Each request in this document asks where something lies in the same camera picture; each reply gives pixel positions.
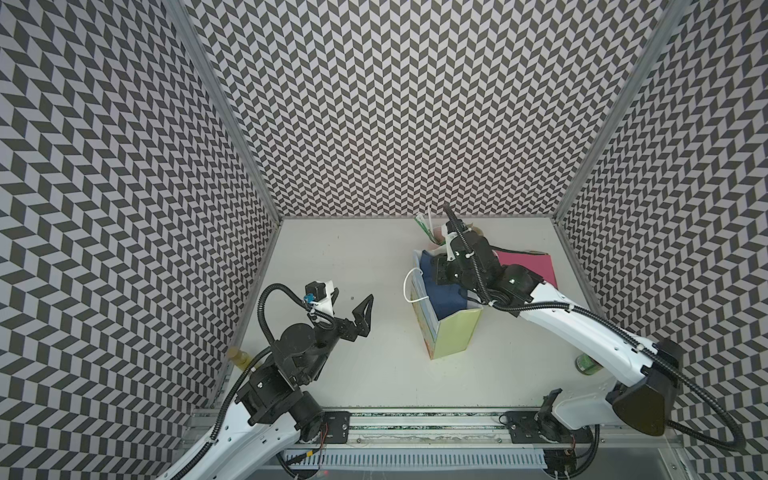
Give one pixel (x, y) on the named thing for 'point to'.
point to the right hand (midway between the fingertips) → (431, 269)
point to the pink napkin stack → (538, 263)
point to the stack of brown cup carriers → (473, 228)
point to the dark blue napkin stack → (447, 299)
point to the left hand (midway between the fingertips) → (356, 296)
